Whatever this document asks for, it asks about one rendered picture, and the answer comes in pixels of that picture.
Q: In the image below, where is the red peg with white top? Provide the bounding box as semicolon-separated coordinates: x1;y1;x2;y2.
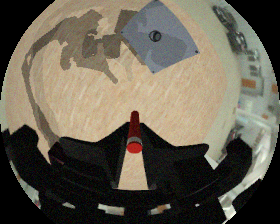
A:
126;111;142;153

